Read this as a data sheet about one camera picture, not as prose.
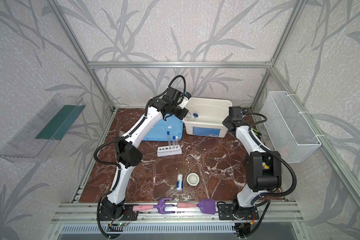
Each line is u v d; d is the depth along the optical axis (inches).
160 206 29.2
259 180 18.2
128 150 21.5
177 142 35.0
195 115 42.7
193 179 32.6
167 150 36.6
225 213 28.9
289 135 24.8
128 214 28.6
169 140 35.0
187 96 30.9
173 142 34.7
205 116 44.4
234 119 27.8
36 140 25.6
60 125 25.2
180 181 32.3
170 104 26.6
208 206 29.1
